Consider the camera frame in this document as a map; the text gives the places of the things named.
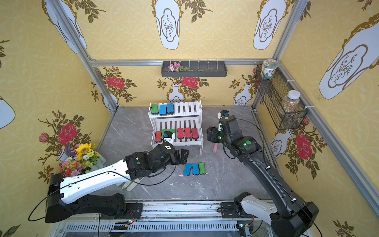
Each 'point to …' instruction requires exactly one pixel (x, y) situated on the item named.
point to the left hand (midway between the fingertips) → (177, 149)
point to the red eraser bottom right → (195, 134)
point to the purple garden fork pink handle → (215, 148)
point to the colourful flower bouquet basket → (79, 159)
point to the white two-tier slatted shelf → (179, 122)
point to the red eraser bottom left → (158, 136)
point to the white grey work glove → (129, 185)
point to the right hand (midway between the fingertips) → (215, 129)
